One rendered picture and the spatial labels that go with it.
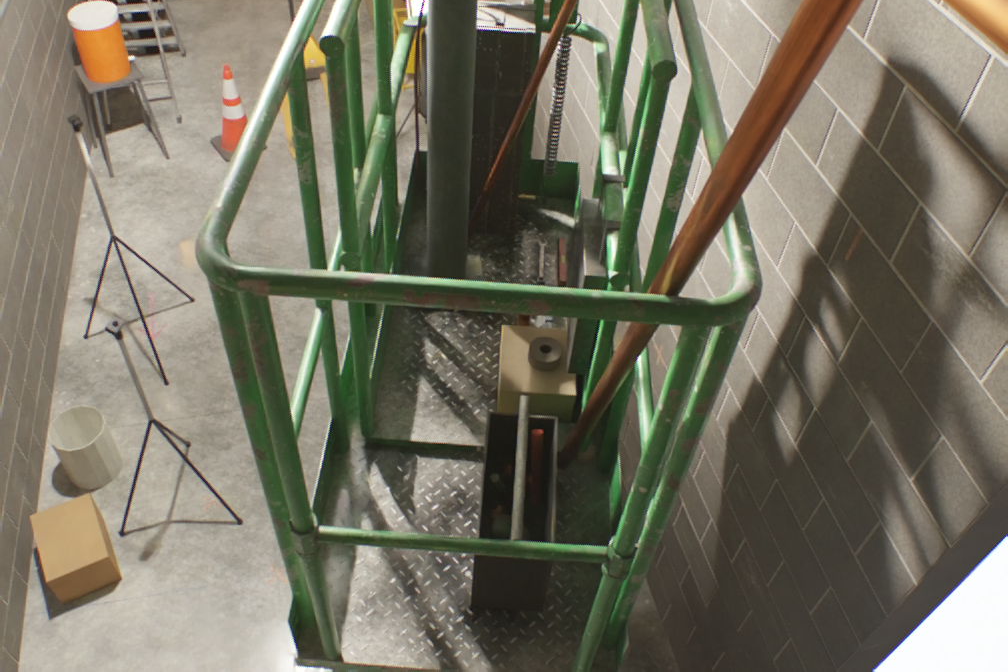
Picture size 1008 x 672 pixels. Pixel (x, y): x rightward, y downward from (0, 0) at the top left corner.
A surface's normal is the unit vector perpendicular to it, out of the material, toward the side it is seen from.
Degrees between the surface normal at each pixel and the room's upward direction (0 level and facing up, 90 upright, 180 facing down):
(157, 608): 0
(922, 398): 90
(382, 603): 0
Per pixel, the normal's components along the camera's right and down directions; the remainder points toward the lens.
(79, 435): 0.67, 0.56
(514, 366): 0.06, -0.69
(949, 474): -0.97, 0.13
